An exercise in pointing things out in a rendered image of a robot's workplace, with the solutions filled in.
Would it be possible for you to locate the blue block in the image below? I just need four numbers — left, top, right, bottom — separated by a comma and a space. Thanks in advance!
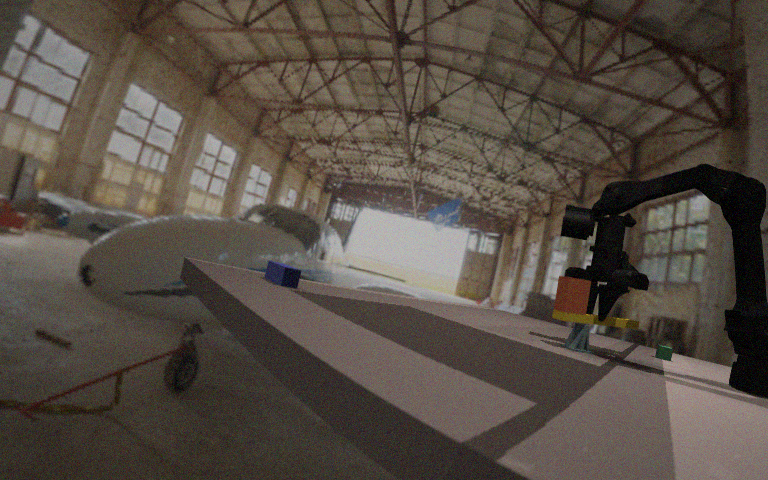
264, 260, 302, 289

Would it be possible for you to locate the small green block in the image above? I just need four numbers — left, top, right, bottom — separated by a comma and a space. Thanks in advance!
655, 345, 673, 361

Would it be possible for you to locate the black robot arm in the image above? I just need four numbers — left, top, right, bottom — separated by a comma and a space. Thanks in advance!
560, 164, 768, 398

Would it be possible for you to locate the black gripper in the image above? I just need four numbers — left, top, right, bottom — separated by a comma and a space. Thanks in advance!
564, 241, 649, 321

